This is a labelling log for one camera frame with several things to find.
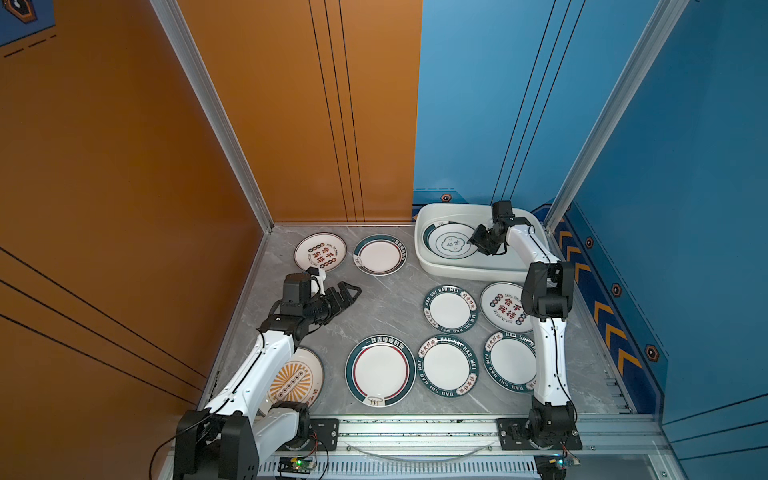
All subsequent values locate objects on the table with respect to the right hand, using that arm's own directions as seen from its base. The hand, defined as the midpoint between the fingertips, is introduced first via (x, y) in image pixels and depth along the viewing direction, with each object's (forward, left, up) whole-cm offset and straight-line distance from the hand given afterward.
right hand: (469, 242), depth 109 cm
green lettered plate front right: (-42, -6, -5) cm, 43 cm away
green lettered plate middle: (-25, +10, -4) cm, 27 cm away
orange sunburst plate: (-47, +54, -5) cm, 72 cm away
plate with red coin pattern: (0, +55, -3) cm, 55 cm away
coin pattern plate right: (-23, -8, -5) cm, 25 cm away
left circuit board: (-66, +51, -6) cm, 84 cm away
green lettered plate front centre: (-43, +13, -4) cm, 45 cm away
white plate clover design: (+3, +6, -2) cm, 7 cm away
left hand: (-29, +39, +11) cm, 49 cm away
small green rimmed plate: (-3, +33, -3) cm, 33 cm away
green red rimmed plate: (+6, +15, -3) cm, 17 cm away
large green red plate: (-45, +31, -5) cm, 55 cm away
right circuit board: (-65, -12, -5) cm, 67 cm away
